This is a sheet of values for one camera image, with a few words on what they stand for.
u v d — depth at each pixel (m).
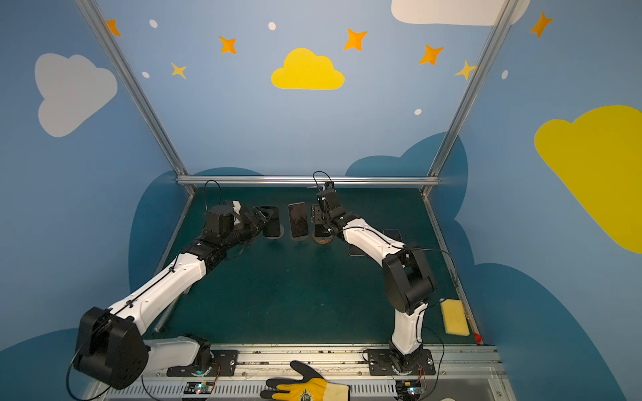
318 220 0.84
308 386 0.69
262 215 0.74
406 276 0.50
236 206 0.77
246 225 0.70
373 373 0.73
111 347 0.40
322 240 1.04
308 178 1.47
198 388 0.71
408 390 0.71
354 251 0.64
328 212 0.71
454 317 0.82
